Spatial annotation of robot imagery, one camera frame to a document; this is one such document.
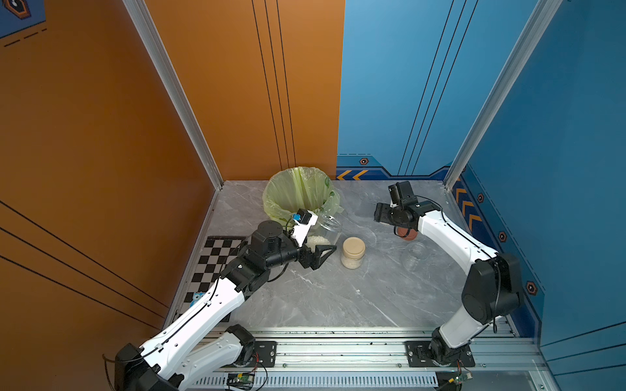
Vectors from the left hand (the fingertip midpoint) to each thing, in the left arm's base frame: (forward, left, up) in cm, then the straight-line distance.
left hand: (326, 236), depth 69 cm
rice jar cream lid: (+6, -10, -17) cm, 21 cm away
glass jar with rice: (+8, -35, -26) cm, 44 cm away
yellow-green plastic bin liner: (+26, +10, -7) cm, 29 cm away
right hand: (+18, -22, -13) cm, 32 cm away
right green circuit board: (-31, -39, -27) cm, 56 cm away
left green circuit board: (-32, +24, -29) cm, 49 cm away
